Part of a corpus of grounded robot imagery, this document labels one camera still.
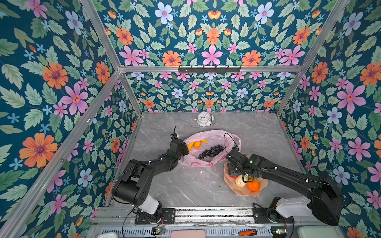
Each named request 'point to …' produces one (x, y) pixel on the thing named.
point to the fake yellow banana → (191, 144)
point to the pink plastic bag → (213, 138)
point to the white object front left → (108, 235)
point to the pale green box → (318, 232)
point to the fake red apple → (228, 170)
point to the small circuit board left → (155, 230)
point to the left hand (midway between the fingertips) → (188, 142)
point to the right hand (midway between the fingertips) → (232, 168)
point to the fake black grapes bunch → (212, 152)
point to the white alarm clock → (205, 119)
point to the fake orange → (197, 144)
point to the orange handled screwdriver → (247, 232)
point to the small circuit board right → (279, 231)
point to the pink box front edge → (188, 233)
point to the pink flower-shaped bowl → (230, 182)
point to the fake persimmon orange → (253, 186)
